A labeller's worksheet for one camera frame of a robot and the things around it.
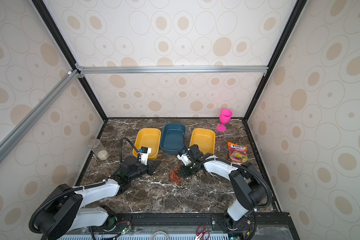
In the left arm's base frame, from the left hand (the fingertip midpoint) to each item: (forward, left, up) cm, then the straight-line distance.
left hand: (165, 161), depth 81 cm
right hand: (-2, -9, -10) cm, 14 cm away
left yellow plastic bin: (+25, +14, -13) cm, 31 cm away
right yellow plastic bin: (+25, -25, -13) cm, 38 cm away
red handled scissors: (-32, -18, -12) cm, 39 cm away
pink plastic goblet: (+34, -39, -1) cm, 52 cm away
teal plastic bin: (+24, -2, -13) cm, 27 cm away
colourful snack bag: (+12, -45, -11) cm, 48 cm away
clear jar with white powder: (+11, +43, -9) cm, 46 cm away
